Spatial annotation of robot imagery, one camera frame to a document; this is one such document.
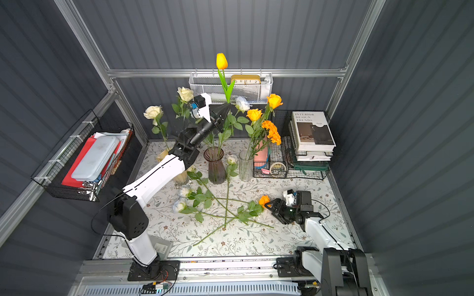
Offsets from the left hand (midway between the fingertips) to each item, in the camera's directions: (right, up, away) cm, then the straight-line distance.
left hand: (234, 105), depth 64 cm
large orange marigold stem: (+16, -10, +13) cm, 23 cm away
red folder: (-60, -26, +2) cm, 66 cm away
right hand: (+17, -42, +21) cm, 50 cm away
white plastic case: (-53, -21, +4) cm, 57 cm away
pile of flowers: (-18, -41, +29) cm, 54 cm away
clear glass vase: (+5, -23, +37) cm, 44 cm away
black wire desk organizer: (+38, -23, +32) cm, 55 cm away
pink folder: (+12, -16, +21) cm, 29 cm away
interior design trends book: (+38, -5, +27) cm, 47 cm away
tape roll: (+19, -23, +36) cm, 46 cm away
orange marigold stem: (+14, -5, +14) cm, 20 cm away
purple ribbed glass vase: (-10, -26, +27) cm, 39 cm away
